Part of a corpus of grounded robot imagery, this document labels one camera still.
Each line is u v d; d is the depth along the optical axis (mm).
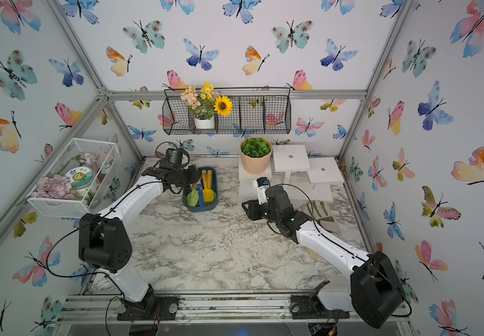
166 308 747
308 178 929
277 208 625
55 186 595
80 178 656
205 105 870
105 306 754
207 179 1068
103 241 471
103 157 789
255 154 846
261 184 710
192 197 1005
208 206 958
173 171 708
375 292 403
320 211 986
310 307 721
